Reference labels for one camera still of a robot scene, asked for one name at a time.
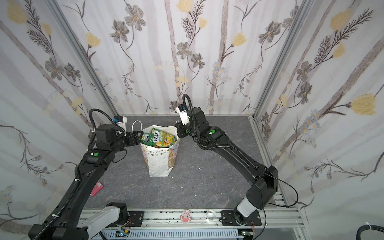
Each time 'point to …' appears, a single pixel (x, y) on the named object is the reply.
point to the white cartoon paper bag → (159, 161)
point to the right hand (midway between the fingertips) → (175, 119)
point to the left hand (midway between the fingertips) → (134, 127)
